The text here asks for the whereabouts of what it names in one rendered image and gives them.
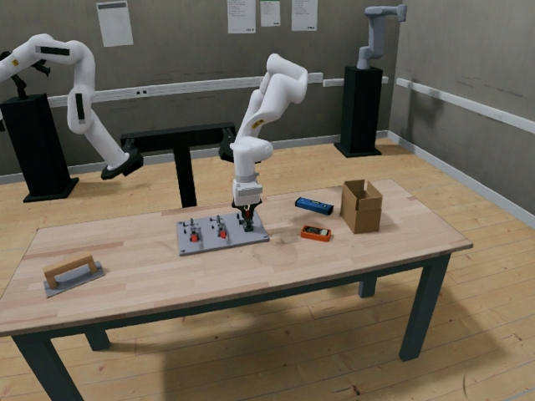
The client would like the small brown cardboard box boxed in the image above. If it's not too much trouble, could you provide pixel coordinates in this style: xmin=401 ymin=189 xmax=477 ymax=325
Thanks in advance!
xmin=340 ymin=179 xmax=383 ymax=235

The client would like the blue spirit level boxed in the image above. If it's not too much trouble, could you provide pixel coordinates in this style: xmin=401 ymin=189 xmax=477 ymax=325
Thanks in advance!
xmin=295 ymin=197 xmax=334 ymax=216

